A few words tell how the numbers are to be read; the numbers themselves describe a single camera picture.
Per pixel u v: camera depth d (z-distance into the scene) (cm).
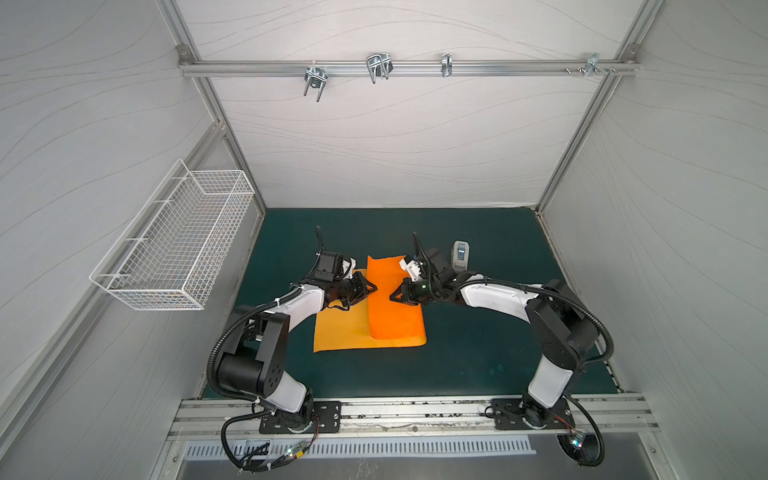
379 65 77
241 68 77
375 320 86
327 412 75
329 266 73
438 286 71
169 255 68
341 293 78
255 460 69
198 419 75
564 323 48
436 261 72
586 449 72
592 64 76
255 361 44
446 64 78
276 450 70
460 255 101
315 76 79
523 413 67
